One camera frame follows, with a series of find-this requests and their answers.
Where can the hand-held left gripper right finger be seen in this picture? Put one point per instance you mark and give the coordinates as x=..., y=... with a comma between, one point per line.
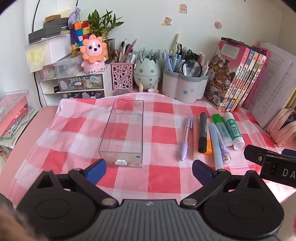
x=203, y=172

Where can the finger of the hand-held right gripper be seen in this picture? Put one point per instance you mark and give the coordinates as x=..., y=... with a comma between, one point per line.
x=252, y=153
x=289, y=152

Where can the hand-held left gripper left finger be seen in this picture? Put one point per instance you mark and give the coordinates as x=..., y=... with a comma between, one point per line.
x=94, y=171

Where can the purple pen with cartoon topper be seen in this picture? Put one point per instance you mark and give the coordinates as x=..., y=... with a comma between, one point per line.
x=226, y=157

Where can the light blue pen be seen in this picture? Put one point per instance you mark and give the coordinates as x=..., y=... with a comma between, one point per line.
x=216, y=148

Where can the green glue stick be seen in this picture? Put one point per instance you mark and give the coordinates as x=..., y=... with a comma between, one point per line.
x=233, y=129

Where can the green highlighter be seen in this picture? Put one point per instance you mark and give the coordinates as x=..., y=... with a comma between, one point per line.
x=223, y=129

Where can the purple mechanical pencil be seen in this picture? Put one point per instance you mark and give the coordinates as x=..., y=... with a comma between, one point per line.
x=185, y=139

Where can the black marker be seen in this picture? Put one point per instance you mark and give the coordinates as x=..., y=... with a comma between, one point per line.
x=203, y=129

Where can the clear plastic organizer box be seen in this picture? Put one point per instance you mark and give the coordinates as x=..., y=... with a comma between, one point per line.
x=120, y=129

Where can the pink checked tablecloth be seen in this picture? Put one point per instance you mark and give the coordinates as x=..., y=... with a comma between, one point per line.
x=76, y=129

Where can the yellow-spine comic book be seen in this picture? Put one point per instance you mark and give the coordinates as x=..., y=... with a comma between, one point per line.
x=252, y=81

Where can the pink-spine comic book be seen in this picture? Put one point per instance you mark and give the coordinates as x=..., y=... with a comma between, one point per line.
x=247, y=81

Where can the blue-spine comic book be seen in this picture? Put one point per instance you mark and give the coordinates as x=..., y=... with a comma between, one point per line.
x=242, y=81

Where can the open white text book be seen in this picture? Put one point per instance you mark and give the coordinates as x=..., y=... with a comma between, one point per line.
x=275, y=81

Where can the black drawer with bunny print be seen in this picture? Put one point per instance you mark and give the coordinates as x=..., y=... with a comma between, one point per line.
x=83, y=94

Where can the comic book with cartoon cover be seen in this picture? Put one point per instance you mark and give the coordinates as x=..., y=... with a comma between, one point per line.
x=222, y=74

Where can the cloud-shaped pen holder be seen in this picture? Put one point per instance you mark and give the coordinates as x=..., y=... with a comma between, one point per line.
x=182, y=89

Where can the clear drawer with cloud stickers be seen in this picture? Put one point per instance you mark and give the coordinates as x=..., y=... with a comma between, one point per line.
x=79, y=83

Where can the black binder clip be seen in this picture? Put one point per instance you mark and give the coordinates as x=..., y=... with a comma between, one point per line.
x=56, y=89

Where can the white drawer organizer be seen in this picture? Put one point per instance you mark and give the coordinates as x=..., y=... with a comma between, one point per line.
x=107, y=78

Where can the pink perforated pen holder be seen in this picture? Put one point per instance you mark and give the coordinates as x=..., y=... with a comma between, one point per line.
x=122, y=76

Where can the magnifying glass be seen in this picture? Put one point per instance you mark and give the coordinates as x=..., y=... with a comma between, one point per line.
x=192, y=68

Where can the clear compartment box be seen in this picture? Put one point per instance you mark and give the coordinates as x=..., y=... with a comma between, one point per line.
x=68, y=67

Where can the clear box with pink items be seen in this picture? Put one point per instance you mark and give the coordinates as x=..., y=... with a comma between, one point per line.
x=46, y=73

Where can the egg-shaped pen holder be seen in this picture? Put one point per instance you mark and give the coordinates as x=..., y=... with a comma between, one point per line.
x=148, y=74

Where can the black flat clip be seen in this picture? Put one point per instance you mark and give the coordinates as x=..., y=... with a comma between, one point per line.
x=233, y=41

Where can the group of blue and black pens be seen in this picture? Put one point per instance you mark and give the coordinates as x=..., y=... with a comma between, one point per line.
x=171, y=60

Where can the pink lion toy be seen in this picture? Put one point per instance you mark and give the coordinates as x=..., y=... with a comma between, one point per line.
x=93, y=53

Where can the brown clear container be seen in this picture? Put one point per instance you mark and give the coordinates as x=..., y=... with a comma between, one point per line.
x=110, y=49

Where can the small colourful figurine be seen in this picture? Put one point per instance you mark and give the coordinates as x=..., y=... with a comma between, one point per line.
x=75, y=49

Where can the group of black and red pens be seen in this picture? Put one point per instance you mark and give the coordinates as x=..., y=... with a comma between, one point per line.
x=126, y=52

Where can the white storage box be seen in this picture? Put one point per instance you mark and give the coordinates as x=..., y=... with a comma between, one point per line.
x=59, y=49

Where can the yellow sticker sheet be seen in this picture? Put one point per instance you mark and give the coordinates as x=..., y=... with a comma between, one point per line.
x=35, y=58

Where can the group of grey gel pens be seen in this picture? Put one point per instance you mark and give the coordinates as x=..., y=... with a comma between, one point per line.
x=150, y=55

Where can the colourful puzzle cube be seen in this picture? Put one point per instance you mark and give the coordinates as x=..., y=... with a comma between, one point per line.
x=82, y=29

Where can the large dark grey box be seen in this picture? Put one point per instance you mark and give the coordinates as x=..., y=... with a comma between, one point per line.
x=44, y=33

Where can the lucky bamboo plant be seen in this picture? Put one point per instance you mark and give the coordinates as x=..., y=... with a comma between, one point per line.
x=104, y=23

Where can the small dark grey box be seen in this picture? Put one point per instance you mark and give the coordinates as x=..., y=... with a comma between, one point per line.
x=55, y=23

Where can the purple fabric sachet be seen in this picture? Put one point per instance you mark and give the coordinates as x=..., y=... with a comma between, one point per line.
x=74, y=16

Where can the tan wooden block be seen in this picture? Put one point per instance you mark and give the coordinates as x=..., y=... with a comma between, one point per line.
x=53, y=18

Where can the pink round wall sticker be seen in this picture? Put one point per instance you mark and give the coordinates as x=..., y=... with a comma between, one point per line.
x=217, y=25

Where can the orange animal wall sticker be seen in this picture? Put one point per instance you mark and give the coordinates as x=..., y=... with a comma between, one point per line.
x=167, y=21

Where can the round cartoon wall sticker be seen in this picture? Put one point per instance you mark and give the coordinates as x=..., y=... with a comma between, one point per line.
x=183, y=8

